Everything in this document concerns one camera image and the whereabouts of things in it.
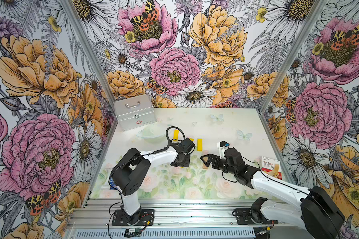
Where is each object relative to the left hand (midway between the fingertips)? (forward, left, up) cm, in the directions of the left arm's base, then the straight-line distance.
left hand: (181, 165), depth 91 cm
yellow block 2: (+20, -7, -2) cm, 21 cm away
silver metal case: (+32, +31, +13) cm, 47 cm away
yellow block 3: (+16, -13, -2) cm, 20 cm away
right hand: (-2, -13, +9) cm, 16 cm away
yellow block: (+23, +4, -1) cm, 23 cm away
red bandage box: (-3, -52, +3) cm, 52 cm away
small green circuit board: (-31, +23, -1) cm, 39 cm away
